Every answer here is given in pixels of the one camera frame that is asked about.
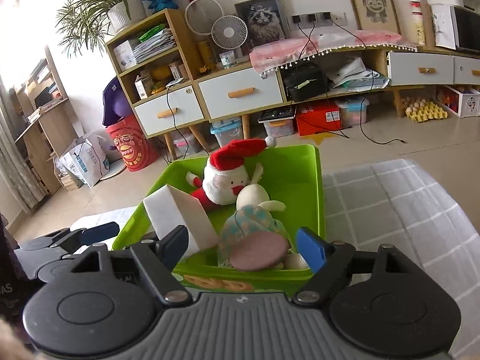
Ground low wooden TV console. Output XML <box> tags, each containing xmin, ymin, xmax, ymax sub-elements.
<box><xmin>279</xmin><ymin>43</ymin><xmax>480</xmax><ymax>118</ymax></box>

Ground grey white checked tablecloth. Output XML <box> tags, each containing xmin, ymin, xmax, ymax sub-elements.
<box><xmin>69</xmin><ymin>159</ymin><xmax>480</xmax><ymax>360</ymax></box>

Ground mauve round pad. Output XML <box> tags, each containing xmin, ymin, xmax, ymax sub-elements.
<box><xmin>229</xmin><ymin>231</ymin><xmax>288</xmax><ymax>272</ymax></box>

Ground large white round fan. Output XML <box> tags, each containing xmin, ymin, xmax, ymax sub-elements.
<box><xmin>185</xmin><ymin>0</ymin><xmax>226</xmax><ymax>37</ymax></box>

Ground green plastic bin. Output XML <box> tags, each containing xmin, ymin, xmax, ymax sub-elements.
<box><xmin>112</xmin><ymin>143</ymin><xmax>326</xmax><ymax>295</ymax></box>

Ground stack of documents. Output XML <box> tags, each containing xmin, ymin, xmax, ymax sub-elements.
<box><xmin>133</xmin><ymin>24</ymin><xmax>177</xmax><ymax>64</ymax></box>

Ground tall wooden cabinet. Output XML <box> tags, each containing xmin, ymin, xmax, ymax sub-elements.
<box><xmin>106</xmin><ymin>9</ymin><xmax>289</xmax><ymax>160</ymax></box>

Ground black power cable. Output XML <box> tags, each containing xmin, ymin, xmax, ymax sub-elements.
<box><xmin>164</xmin><ymin>82</ymin><xmax>196</xmax><ymax>154</ymax></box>

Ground white diaper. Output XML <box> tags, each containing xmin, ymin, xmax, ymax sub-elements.
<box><xmin>283</xmin><ymin>252</ymin><xmax>310</xmax><ymax>271</ymax></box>

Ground clear storage box grey lid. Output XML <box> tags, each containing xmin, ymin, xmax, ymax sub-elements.
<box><xmin>335</xmin><ymin>97</ymin><xmax>370</xmax><ymax>126</ymax></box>

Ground white red tall cup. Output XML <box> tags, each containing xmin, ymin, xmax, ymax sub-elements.
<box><xmin>409</xmin><ymin>0</ymin><xmax>426</xmax><ymax>45</ymax></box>

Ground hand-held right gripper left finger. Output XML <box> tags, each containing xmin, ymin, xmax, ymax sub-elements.
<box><xmin>71</xmin><ymin>225</ymin><xmax>194</xmax><ymax>307</ymax></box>

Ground small white desk fan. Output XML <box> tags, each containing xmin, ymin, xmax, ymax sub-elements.
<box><xmin>211</xmin><ymin>16</ymin><xmax>249</xmax><ymax>70</ymax></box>

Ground red printed barrel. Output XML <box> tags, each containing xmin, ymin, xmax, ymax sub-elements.
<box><xmin>105</xmin><ymin>115</ymin><xmax>160</xmax><ymax>171</ymax></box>

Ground wall power outlets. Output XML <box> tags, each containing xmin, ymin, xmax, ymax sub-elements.
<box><xmin>292</xmin><ymin>11</ymin><xmax>347</xmax><ymax>28</ymax></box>

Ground clear storage box blue lid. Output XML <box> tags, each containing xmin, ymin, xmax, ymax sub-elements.
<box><xmin>210</xmin><ymin>117</ymin><xmax>244</xmax><ymax>149</ymax></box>

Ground Santa plush toy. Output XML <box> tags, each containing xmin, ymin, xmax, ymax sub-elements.
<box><xmin>185</xmin><ymin>137</ymin><xmax>277</xmax><ymax>208</ymax></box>

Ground clear jar green label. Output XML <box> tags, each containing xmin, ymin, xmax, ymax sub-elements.
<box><xmin>219</xmin><ymin>50</ymin><xmax>238</xmax><ymax>69</ymax></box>

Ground white red toy box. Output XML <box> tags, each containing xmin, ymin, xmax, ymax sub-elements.
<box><xmin>437</xmin><ymin>84</ymin><xmax>480</xmax><ymax>118</ymax></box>

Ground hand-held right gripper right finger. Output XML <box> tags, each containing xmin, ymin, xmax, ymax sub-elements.
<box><xmin>294</xmin><ymin>227</ymin><xmax>414</xmax><ymax>307</ymax></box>

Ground wooden bookshelf desk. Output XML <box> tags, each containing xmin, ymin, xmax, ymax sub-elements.
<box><xmin>7</xmin><ymin>58</ymin><xmax>72</xmax><ymax>196</ymax></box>

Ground yellow orange pot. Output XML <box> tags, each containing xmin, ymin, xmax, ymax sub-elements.
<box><xmin>150</xmin><ymin>65</ymin><xmax>171</xmax><ymax>92</ymax></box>

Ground clear storage box black top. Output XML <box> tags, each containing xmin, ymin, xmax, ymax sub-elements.
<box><xmin>258</xmin><ymin>108</ymin><xmax>297</xmax><ymax>139</ymax></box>

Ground white carton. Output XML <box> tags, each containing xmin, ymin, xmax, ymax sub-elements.
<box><xmin>134</xmin><ymin>75</ymin><xmax>154</xmax><ymax>100</ymax></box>

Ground pink table runner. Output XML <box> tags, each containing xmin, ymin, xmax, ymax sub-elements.
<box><xmin>249</xmin><ymin>30</ymin><xmax>419</xmax><ymax>79</ymax></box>

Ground yellow tall toy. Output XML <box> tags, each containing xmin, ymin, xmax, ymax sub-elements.
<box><xmin>198</xmin><ymin>40</ymin><xmax>217</xmax><ymax>74</ymax></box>

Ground beige curtain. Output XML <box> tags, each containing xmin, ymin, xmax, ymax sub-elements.
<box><xmin>0</xmin><ymin>82</ymin><xmax>32</xmax><ymax>211</ymax></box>

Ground framed cartoon drawing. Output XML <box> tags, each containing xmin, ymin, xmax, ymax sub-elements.
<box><xmin>344</xmin><ymin>0</ymin><xmax>401</xmax><ymax>34</ymax></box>

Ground black bag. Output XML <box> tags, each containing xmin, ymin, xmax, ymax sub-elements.
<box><xmin>281</xmin><ymin>62</ymin><xmax>331</xmax><ymax>102</ymax></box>

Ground white drawer orange handle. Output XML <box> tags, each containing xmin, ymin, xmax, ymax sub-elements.
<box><xmin>387</xmin><ymin>50</ymin><xmax>455</xmax><ymax>87</ymax></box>
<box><xmin>198</xmin><ymin>67</ymin><xmax>284</xmax><ymax>121</ymax></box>
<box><xmin>453</xmin><ymin>55</ymin><xmax>480</xmax><ymax>85</ymax></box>
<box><xmin>133</xmin><ymin>90</ymin><xmax>205</xmax><ymax>137</ymax></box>

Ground yellow egg tray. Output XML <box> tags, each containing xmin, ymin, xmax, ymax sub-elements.
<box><xmin>398</xmin><ymin>97</ymin><xmax>449</xmax><ymax>124</ymax></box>

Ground white paper sheet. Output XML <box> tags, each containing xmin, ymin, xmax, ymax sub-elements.
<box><xmin>429</xmin><ymin>4</ymin><xmax>456</xmax><ymax>49</ymax></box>

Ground white foam block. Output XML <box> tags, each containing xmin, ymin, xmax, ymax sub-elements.
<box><xmin>143</xmin><ymin>184</ymin><xmax>218</xmax><ymax>261</ymax></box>

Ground clear storage box pink contents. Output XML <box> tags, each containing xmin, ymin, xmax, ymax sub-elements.
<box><xmin>170</xmin><ymin>133</ymin><xmax>201</xmax><ymax>158</ymax></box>

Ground white round floor base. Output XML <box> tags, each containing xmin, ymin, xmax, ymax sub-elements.
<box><xmin>99</xmin><ymin>161</ymin><xmax>127</xmax><ymax>181</ymax></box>

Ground red cardboard box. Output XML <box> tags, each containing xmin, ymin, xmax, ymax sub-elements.
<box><xmin>295</xmin><ymin>100</ymin><xmax>343</xmax><ymax>136</ymax></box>

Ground framed cat picture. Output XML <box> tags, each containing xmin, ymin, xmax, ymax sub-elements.
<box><xmin>235</xmin><ymin>0</ymin><xmax>291</xmax><ymax>51</ymax></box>

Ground rabbit plush doll blue dress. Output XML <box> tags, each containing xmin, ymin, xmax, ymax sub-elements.
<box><xmin>217</xmin><ymin>163</ymin><xmax>312</xmax><ymax>271</ymax></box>

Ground potted green plant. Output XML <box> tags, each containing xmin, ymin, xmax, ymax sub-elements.
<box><xmin>56</xmin><ymin>0</ymin><xmax>158</xmax><ymax>51</ymax></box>

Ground pile of papers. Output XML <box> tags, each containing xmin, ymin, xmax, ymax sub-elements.
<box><xmin>326</xmin><ymin>56</ymin><xmax>391</xmax><ymax>90</ymax></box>

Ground white paper shopping bag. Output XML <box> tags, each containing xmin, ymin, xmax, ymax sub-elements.
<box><xmin>60</xmin><ymin>132</ymin><xmax>111</xmax><ymax>189</ymax></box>

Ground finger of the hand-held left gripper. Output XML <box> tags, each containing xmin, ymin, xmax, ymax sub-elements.
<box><xmin>47</xmin><ymin>222</ymin><xmax>121</xmax><ymax>258</ymax></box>

